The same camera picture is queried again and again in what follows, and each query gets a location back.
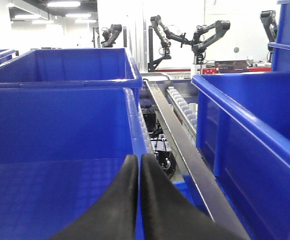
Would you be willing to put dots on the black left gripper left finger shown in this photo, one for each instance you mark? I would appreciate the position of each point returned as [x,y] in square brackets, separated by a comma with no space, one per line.
[114,217]

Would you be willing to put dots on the red work bench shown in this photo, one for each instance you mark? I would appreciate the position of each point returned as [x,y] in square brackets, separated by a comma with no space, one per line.
[259,69]

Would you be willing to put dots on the row of blue bins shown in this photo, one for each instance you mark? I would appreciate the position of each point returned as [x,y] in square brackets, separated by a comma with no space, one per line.
[60,125]

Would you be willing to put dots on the black robot arm on stand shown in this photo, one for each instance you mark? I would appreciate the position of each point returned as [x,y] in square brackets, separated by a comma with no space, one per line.
[112,32]
[162,35]
[209,32]
[270,25]

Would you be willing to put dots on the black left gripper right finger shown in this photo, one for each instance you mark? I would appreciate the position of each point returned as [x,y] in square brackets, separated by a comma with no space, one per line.
[167,220]

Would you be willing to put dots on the dark flat box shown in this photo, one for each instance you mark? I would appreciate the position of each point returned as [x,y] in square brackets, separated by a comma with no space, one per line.
[232,65]

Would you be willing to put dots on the blue plastic bin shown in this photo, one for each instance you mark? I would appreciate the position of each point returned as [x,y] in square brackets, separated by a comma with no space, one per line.
[247,150]

